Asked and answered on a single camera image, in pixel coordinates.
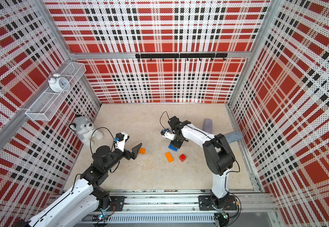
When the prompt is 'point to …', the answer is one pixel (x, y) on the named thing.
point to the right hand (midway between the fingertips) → (179, 142)
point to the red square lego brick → (182, 157)
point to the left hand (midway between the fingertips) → (137, 140)
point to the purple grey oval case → (208, 125)
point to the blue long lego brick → (170, 146)
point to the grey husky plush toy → (85, 130)
